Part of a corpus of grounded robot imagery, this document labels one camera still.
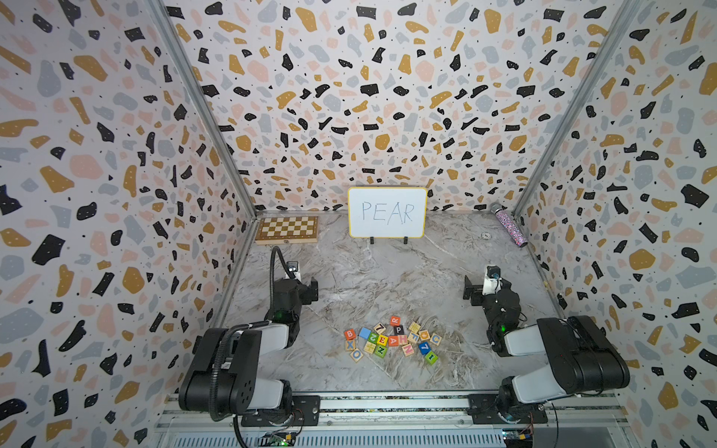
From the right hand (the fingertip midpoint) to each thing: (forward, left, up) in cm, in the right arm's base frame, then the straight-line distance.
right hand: (484, 276), depth 91 cm
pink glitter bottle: (+28, -20, -8) cm, 35 cm away
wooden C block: (-18, +17, -8) cm, 26 cm away
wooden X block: (-21, +43, -7) cm, 48 cm away
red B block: (-17, +43, -8) cm, 47 cm away
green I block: (-24, +19, -8) cm, 31 cm away
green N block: (-22, +33, -8) cm, 41 cm away
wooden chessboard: (+24, +72, -5) cm, 76 cm away
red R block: (-12, +29, -8) cm, 33 cm away
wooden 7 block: (-15, +34, -8) cm, 38 cm away
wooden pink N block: (-21, +25, -8) cm, 34 cm away
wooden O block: (-23, +41, -8) cm, 48 cm away
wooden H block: (-18, +27, -8) cm, 33 cm away
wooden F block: (-18, +23, -8) cm, 30 cm away
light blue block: (-16, +39, -8) cm, 43 cm away
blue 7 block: (-21, +20, -8) cm, 30 cm away
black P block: (-15, +28, -8) cm, 33 cm away
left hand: (-2, +60, 0) cm, 60 cm away
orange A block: (-19, +30, -8) cm, 36 cm away
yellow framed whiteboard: (+26, +32, +3) cm, 41 cm away
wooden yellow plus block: (-21, +37, -8) cm, 43 cm away
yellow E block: (-19, +33, -8) cm, 39 cm away
